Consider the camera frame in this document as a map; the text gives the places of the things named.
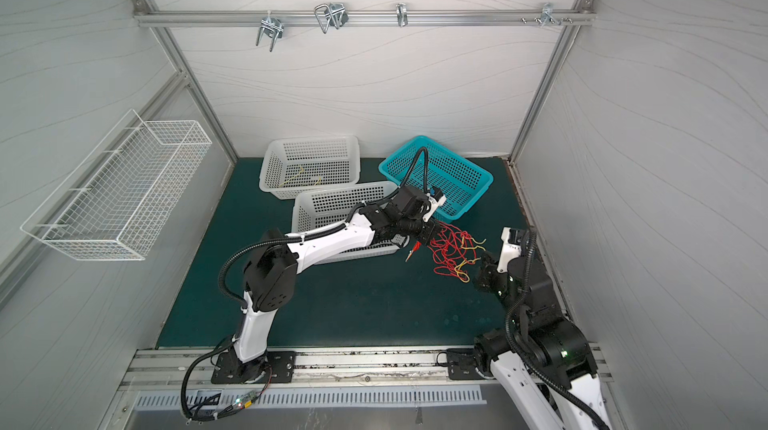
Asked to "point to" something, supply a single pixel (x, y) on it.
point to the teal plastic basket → (460, 180)
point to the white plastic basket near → (321, 207)
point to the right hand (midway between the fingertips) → (487, 253)
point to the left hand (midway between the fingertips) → (437, 229)
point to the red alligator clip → (415, 248)
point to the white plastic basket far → (292, 165)
